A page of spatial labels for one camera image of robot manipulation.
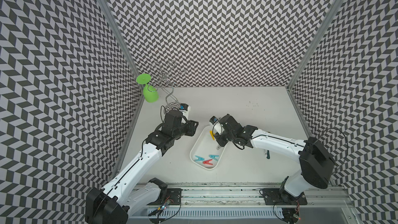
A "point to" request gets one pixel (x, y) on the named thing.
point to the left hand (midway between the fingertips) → (194, 124)
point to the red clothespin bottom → (207, 162)
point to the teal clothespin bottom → (199, 158)
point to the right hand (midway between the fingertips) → (217, 136)
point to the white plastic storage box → (205, 151)
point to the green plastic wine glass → (150, 92)
